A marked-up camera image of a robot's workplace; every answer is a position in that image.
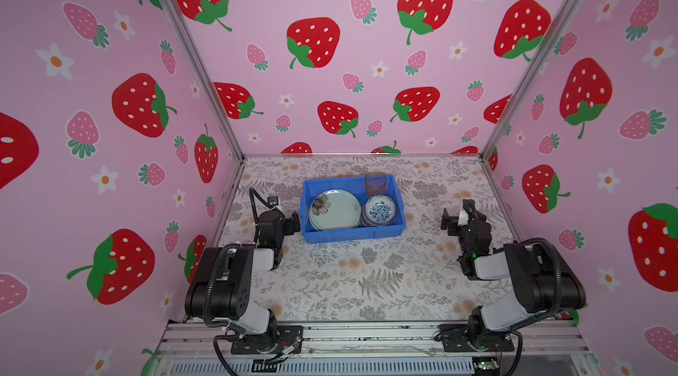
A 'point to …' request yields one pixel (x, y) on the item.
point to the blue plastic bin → (310, 189)
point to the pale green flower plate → (334, 210)
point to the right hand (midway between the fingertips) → (461, 209)
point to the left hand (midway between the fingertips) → (282, 212)
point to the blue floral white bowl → (379, 210)
